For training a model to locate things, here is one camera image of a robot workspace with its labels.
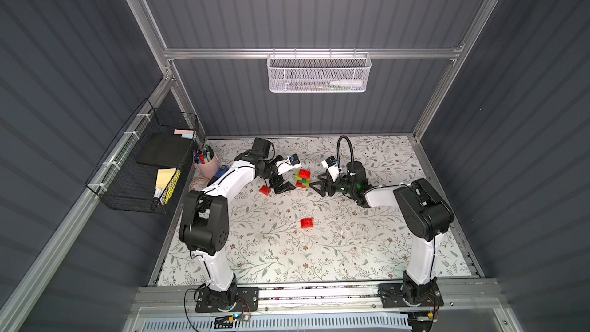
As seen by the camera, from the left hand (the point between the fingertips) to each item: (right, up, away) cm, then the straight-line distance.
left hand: (287, 174), depth 90 cm
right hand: (+13, -3, +3) cm, 13 cm away
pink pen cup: (-35, +5, +6) cm, 35 cm away
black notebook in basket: (-41, +9, -13) cm, 44 cm away
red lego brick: (+5, -5, +9) cm, 12 cm away
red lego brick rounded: (+8, -19, -1) cm, 21 cm away
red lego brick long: (+7, 0, +6) cm, 9 cm away
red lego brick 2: (-10, -7, +6) cm, 14 cm away
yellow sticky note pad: (-38, +1, -19) cm, 42 cm away
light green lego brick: (+8, -4, +8) cm, 12 cm away
